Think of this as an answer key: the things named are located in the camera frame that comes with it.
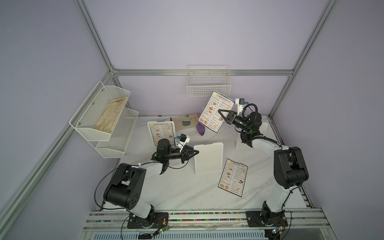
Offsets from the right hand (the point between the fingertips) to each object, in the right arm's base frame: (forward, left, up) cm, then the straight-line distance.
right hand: (219, 112), depth 82 cm
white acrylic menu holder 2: (-20, +6, -17) cm, 27 cm away
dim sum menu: (-1, +5, -2) cm, 5 cm away
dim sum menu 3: (0, +35, -15) cm, 38 cm away
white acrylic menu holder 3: (-24, -15, +4) cm, 29 cm away
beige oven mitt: (+19, +22, -27) cm, 40 cm away
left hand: (-17, +13, -14) cm, 26 cm away
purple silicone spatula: (+10, +10, -26) cm, 30 cm away
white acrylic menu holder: (+1, +38, -8) cm, 39 cm away
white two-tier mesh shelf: (-9, +66, -18) cm, 69 cm away
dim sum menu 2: (-26, -8, -30) cm, 40 cm away
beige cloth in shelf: (-1, +60, +1) cm, 60 cm away
